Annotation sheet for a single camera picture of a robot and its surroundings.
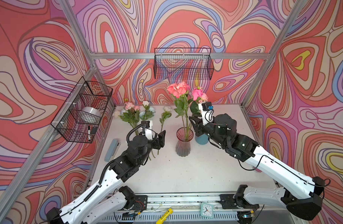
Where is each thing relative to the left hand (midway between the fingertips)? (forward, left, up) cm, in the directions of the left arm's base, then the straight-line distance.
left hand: (161, 131), depth 70 cm
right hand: (+1, -15, +7) cm, 17 cm away
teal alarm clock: (-31, -24, -27) cm, 47 cm away
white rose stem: (+33, -1, -25) cm, 41 cm away
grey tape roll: (+10, +38, +3) cm, 39 cm away
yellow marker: (-33, -2, -27) cm, 43 cm away
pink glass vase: (+5, -13, -12) cm, 18 cm away
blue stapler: (+1, +32, -22) cm, 39 cm away
